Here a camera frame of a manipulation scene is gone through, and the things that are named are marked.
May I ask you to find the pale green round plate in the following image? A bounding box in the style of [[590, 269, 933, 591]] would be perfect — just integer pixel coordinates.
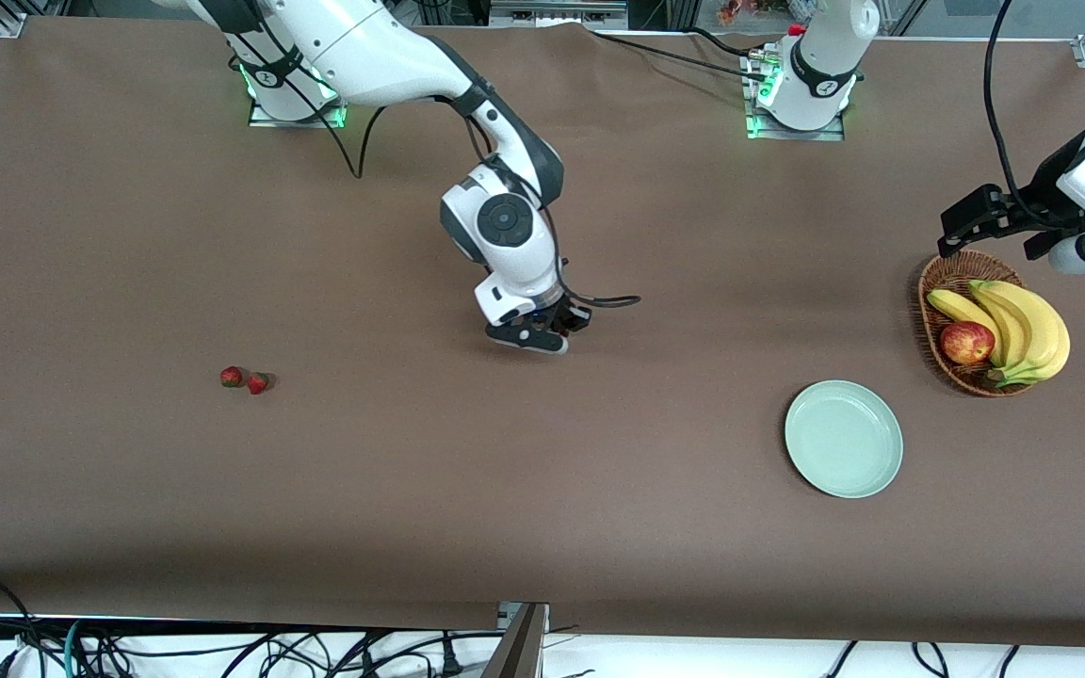
[[784, 379, 904, 499]]

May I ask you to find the brown wicker basket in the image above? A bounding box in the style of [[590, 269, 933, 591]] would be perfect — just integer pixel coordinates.
[[917, 250, 1038, 398]]

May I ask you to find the small yellow banana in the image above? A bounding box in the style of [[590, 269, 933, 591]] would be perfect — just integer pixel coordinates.
[[926, 287, 1005, 368]]

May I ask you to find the yellow banana bunch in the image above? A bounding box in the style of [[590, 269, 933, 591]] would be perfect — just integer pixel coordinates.
[[987, 281, 1071, 388]]

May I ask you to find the red apple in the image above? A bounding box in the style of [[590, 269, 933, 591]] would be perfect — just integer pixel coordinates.
[[939, 320, 996, 367]]

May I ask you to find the table cover cloth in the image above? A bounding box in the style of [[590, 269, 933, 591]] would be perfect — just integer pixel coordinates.
[[0, 14, 1085, 651]]

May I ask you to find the grey metal box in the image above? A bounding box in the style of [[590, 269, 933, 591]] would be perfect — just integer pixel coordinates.
[[489, 0, 628, 29]]

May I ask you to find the colourful toy pile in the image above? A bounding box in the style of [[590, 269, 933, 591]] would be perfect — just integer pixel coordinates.
[[717, 0, 788, 26]]

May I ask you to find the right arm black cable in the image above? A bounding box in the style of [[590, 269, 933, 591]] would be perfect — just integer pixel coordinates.
[[222, 28, 643, 312]]

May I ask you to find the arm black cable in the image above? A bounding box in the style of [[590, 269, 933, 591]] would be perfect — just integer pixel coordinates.
[[222, 28, 643, 312], [982, 0, 1035, 218]]

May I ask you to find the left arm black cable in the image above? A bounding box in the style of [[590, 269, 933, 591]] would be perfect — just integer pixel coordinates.
[[982, 0, 1035, 218]]

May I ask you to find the long black table cable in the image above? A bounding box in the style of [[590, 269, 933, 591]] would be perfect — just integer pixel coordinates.
[[588, 31, 771, 84]]

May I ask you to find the short black table cable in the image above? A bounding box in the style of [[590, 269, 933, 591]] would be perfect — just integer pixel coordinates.
[[687, 25, 779, 62]]

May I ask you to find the aluminium camera post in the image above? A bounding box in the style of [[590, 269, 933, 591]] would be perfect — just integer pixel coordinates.
[[481, 601, 551, 678]]

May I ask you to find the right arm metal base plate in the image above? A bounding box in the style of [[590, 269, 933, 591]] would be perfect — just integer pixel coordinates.
[[249, 56, 348, 128]]

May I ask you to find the black tangled cable bundle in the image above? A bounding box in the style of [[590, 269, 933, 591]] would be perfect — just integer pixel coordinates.
[[345, 629, 470, 678], [81, 629, 341, 678]]

